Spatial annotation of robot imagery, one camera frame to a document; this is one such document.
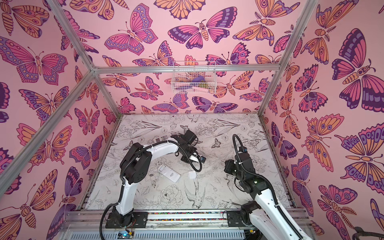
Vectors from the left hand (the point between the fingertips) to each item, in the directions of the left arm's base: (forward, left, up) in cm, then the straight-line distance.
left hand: (197, 155), depth 95 cm
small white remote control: (+15, +26, -2) cm, 30 cm away
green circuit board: (-41, +36, -4) cm, 54 cm away
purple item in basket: (+38, -1, +31) cm, 49 cm away
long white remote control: (-11, +17, -2) cm, 20 cm away
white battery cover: (-12, +3, -3) cm, 12 cm away
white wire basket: (+41, +4, +30) cm, 51 cm away
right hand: (-9, -16, +12) cm, 22 cm away
